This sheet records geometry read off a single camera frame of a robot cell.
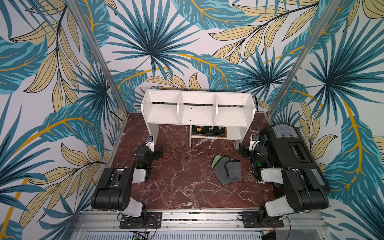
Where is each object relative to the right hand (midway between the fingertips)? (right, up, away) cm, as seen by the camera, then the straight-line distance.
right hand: (249, 142), depth 93 cm
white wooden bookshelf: (-25, +16, -7) cm, 31 cm away
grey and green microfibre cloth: (-16, -15, -5) cm, 22 cm away
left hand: (-59, -2, 0) cm, 59 cm away
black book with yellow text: (-25, +7, -1) cm, 26 cm away
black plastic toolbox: (+16, -1, -11) cm, 20 cm away
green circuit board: (-61, -43, -22) cm, 78 cm away
